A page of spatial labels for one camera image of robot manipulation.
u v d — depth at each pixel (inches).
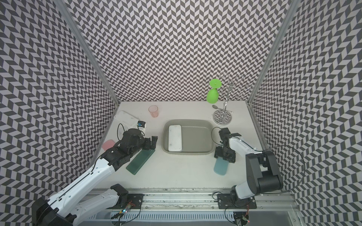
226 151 29.4
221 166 32.8
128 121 43.0
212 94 34.9
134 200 28.2
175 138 36.9
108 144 36.4
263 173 17.2
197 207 28.4
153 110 41.4
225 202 28.5
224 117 40.4
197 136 37.7
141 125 26.7
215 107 45.9
